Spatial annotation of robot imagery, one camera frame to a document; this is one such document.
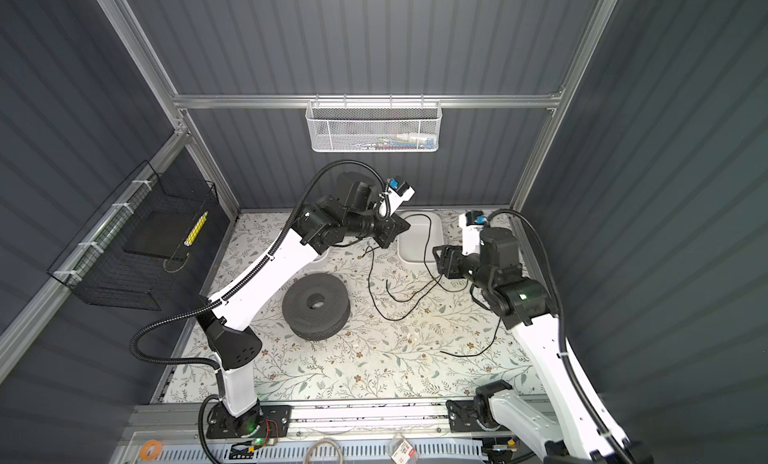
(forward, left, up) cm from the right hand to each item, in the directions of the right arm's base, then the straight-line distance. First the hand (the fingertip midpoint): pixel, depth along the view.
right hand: (447, 251), depth 70 cm
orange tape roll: (-37, +73, -29) cm, 87 cm away
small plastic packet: (-37, +12, -27) cm, 47 cm away
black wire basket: (-1, +77, +1) cm, 77 cm away
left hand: (+6, +9, +4) cm, 12 cm away
